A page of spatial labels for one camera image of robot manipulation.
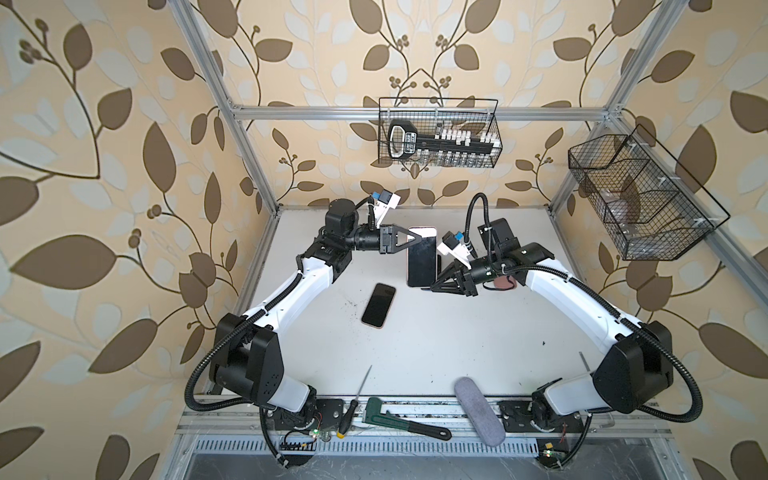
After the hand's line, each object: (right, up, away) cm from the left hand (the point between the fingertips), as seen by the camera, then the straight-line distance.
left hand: (422, 240), depth 67 cm
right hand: (+4, -12, +5) cm, 13 cm away
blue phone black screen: (+4, -6, +2) cm, 7 cm away
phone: (0, -4, +2) cm, 4 cm away
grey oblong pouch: (+14, -42, +5) cm, 45 cm away
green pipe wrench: (-11, -43, +6) cm, 45 cm away
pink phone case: (+19, -10, +1) cm, 22 cm away
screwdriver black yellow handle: (-18, -43, +8) cm, 47 cm away
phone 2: (-11, -21, +27) cm, 36 cm away
